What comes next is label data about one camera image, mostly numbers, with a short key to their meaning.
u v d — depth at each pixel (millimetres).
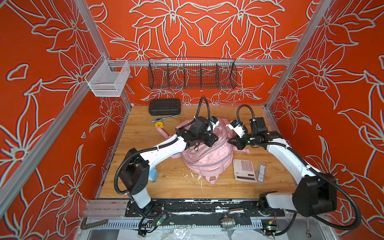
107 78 930
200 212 726
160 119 1100
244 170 834
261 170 837
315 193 400
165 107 1142
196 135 621
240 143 718
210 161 772
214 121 707
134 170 438
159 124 1060
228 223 660
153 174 780
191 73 976
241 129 721
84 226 684
